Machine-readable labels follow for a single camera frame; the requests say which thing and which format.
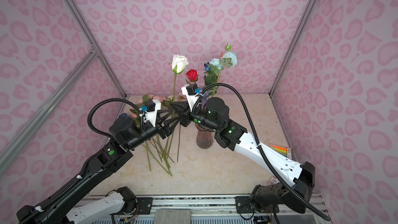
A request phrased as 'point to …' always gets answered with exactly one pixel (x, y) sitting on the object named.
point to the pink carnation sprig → (147, 97)
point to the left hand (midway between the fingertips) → (175, 111)
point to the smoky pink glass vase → (204, 138)
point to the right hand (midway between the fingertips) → (171, 104)
